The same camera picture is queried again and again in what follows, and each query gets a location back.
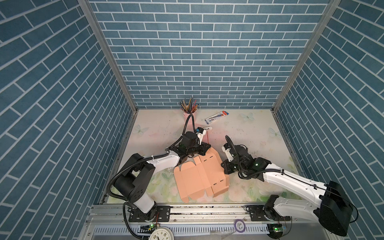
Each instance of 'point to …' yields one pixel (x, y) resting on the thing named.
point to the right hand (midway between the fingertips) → (219, 163)
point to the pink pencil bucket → (190, 120)
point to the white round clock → (162, 233)
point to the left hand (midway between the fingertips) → (211, 146)
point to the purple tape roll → (235, 225)
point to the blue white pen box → (210, 119)
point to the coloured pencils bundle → (191, 107)
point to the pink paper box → (207, 138)
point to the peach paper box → (208, 174)
